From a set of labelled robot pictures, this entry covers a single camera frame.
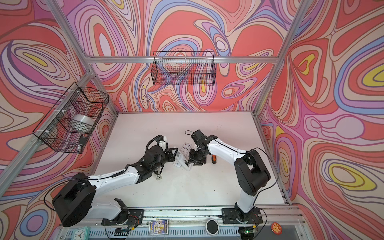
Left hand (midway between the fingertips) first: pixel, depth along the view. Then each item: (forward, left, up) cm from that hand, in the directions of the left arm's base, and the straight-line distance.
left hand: (179, 149), depth 83 cm
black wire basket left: (+4, +55, +16) cm, 57 cm away
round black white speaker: (-36, -16, -8) cm, 40 cm away
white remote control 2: (+7, -3, -11) cm, 13 cm away
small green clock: (-38, +44, -11) cm, 59 cm away
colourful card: (-36, +8, -12) cm, 38 cm away
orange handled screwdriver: (-1, -21, -11) cm, 24 cm away
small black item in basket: (-1, +48, +11) cm, 49 cm away
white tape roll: (+7, +47, +18) cm, 50 cm away
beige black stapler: (-16, +9, +3) cm, 19 cm away
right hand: (-7, -7, -8) cm, 12 cm away
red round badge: (-36, -48, -13) cm, 61 cm away
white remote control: (-5, 0, -6) cm, 8 cm away
